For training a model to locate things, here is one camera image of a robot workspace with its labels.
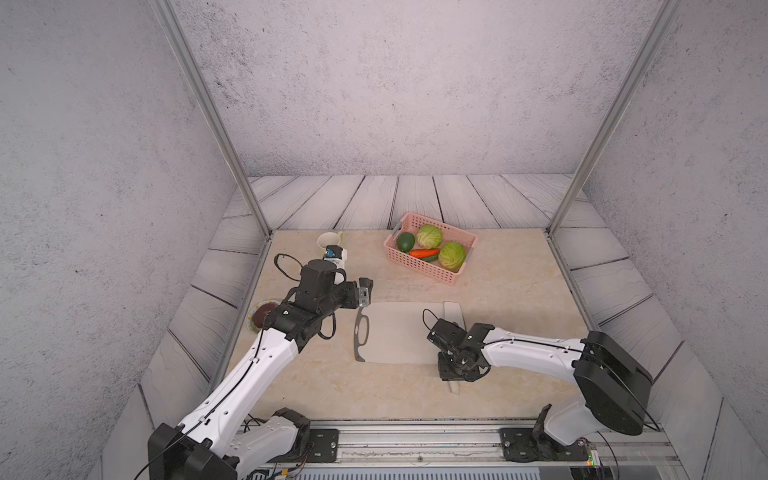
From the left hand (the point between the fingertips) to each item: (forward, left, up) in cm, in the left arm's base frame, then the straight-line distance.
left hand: (362, 282), depth 77 cm
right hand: (-16, -22, -22) cm, 35 cm away
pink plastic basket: (+41, -16, -19) cm, 48 cm away
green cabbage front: (+22, -29, -16) cm, 40 cm away
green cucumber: (+25, -22, -21) cm, 40 cm away
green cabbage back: (+32, -22, -17) cm, 42 cm away
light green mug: (+30, +14, -15) cm, 36 cm away
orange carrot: (+27, -20, -20) cm, 39 cm away
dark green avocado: (+33, -14, -20) cm, 41 cm away
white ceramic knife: (+5, -28, -24) cm, 37 cm away
